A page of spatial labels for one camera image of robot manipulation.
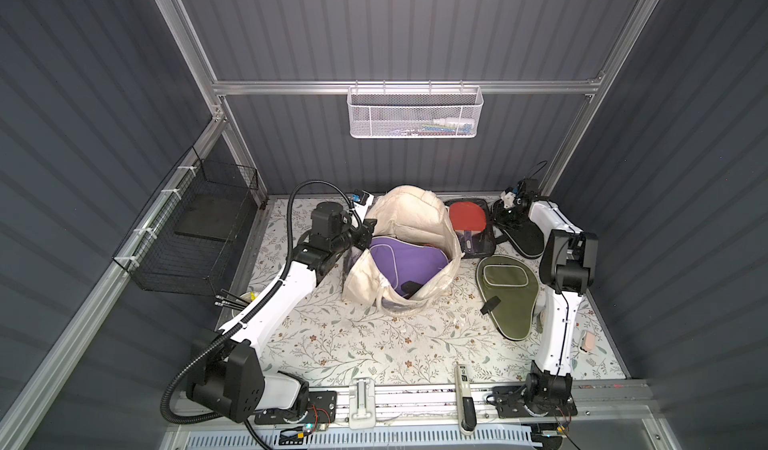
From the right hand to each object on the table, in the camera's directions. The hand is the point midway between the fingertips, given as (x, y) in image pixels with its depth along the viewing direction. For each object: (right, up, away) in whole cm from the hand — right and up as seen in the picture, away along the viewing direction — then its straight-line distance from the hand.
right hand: (495, 219), depth 107 cm
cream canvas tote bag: (-32, +2, -19) cm, 37 cm away
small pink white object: (+17, -35, -25) cm, 46 cm away
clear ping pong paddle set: (-7, -1, +3) cm, 8 cm away
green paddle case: (+2, -21, -13) cm, 24 cm away
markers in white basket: (-22, +29, -14) cm, 39 cm away
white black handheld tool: (-20, -45, -36) cm, 61 cm away
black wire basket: (-89, -6, -34) cm, 96 cm away
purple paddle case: (-34, -13, -18) cm, 40 cm away
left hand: (-41, -1, -28) cm, 50 cm away
